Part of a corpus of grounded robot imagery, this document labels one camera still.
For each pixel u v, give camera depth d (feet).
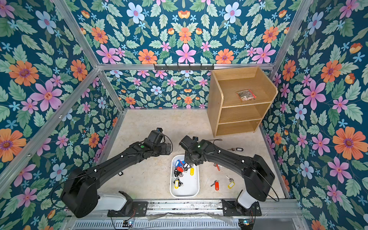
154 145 2.13
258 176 1.40
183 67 3.03
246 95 2.68
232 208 2.41
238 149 3.13
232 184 2.69
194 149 1.96
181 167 2.87
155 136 2.14
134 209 2.40
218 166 2.91
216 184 2.69
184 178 2.76
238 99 2.66
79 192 1.35
